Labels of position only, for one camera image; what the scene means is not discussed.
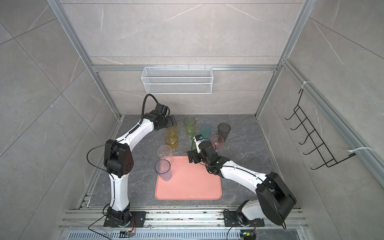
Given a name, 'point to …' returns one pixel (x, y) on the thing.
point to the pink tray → (190, 181)
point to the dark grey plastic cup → (223, 130)
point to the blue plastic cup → (163, 168)
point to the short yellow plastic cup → (172, 140)
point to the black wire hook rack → (329, 159)
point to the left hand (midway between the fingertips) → (169, 119)
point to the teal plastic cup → (206, 130)
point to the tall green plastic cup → (189, 122)
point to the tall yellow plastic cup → (171, 131)
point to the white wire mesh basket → (177, 80)
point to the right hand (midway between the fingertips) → (193, 148)
